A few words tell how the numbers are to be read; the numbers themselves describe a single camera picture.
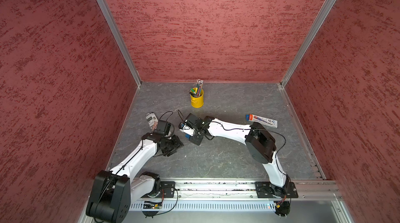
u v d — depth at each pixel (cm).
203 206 77
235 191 76
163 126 69
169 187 74
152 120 94
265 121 98
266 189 74
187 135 81
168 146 72
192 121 71
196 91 100
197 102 101
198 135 76
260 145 51
